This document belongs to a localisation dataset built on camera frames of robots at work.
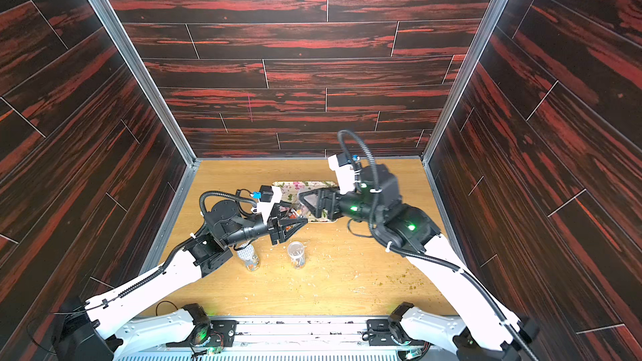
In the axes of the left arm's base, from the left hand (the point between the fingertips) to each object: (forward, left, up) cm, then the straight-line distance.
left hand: (302, 215), depth 64 cm
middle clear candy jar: (-2, +3, -20) cm, 20 cm away
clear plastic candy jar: (+1, +2, +1) cm, 2 cm away
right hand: (+4, -4, +6) cm, 8 cm away
